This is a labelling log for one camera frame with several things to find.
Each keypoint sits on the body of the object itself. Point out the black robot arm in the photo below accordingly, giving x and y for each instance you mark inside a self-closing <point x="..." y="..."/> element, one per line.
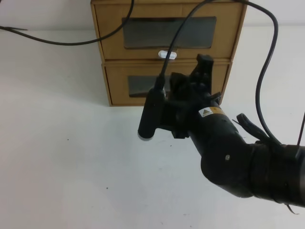
<point x="264" y="169"/>

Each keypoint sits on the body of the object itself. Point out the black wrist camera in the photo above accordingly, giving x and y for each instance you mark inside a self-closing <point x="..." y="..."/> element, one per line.
<point x="151" y="114"/>

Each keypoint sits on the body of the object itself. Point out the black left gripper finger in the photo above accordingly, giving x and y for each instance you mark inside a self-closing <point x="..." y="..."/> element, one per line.
<point x="179" y="84"/>

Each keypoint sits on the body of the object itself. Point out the white drawer handle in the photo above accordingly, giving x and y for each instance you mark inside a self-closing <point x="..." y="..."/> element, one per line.
<point x="163" y="54"/>

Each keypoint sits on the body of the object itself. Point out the black cable tie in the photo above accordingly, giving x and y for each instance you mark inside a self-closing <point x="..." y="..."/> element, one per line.
<point x="300" y="136"/>

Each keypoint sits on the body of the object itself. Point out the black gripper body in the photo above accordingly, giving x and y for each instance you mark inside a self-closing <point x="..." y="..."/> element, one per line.
<point x="180" y="107"/>

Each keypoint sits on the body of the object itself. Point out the lower cardboard shoebox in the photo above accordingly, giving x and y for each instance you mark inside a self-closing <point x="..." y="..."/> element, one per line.
<point x="129" y="82"/>

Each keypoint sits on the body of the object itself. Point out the cardboard drawer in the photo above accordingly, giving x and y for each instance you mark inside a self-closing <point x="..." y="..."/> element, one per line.
<point x="109" y="31"/>

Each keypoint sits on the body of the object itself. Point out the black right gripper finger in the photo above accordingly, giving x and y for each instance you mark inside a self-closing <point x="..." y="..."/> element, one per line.
<point x="202" y="73"/>

